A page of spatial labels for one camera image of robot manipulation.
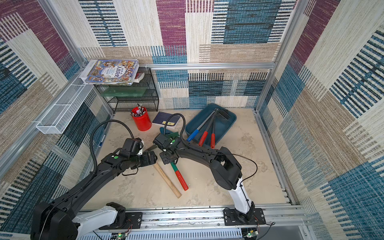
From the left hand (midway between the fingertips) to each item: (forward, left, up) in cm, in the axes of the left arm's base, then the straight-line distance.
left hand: (151, 159), depth 83 cm
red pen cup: (+28, +10, +3) cm, 30 cm away
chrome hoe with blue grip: (+17, -23, -2) cm, 29 cm away
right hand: (+3, -11, -4) cm, 12 cm away
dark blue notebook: (+39, +1, -10) cm, 40 cm away
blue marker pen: (+23, +42, -15) cm, 51 cm away
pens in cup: (+34, +15, +1) cm, 37 cm away
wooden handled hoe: (-15, -14, -11) cm, 23 cm away
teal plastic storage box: (+31, -43, -8) cm, 54 cm away
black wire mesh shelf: (+50, +9, -1) cm, 51 cm away
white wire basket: (+7, +41, +23) cm, 47 cm away
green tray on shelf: (+41, +21, +14) cm, 48 cm away
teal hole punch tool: (+27, -1, -9) cm, 29 cm away
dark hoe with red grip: (+17, -36, -2) cm, 40 cm away
